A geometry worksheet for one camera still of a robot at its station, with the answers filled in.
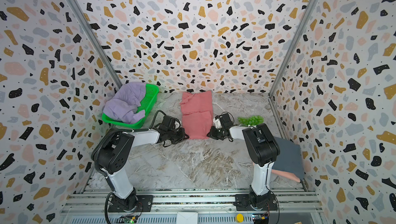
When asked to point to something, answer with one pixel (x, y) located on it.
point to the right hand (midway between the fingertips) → (205, 132)
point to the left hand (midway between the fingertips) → (190, 134)
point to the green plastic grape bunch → (252, 120)
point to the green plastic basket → (147, 104)
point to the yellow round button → (240, 218)
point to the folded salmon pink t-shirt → (287, 176)
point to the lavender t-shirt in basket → (124, 105)
